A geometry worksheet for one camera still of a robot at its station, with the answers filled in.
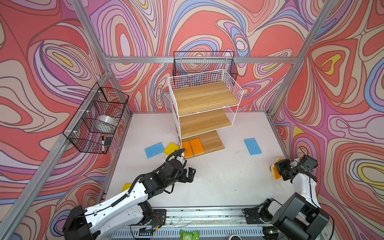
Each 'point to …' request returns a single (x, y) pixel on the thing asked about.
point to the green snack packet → (185, 235)
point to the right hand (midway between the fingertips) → (275, 165)
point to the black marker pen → (103, 144)
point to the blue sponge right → (252, 146)
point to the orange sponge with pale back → (188, 152)
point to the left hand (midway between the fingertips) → (191, 169)
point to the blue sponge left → (154, 149)
